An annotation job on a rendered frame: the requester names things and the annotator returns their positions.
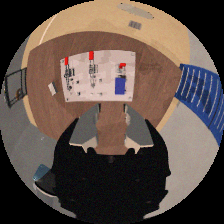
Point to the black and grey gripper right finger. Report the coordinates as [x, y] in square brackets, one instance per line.
[144, 138]

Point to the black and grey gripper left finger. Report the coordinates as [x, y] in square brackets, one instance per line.
[80, 134]

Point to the black toggle clamp with red handle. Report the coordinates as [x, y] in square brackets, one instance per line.
[68, 73]

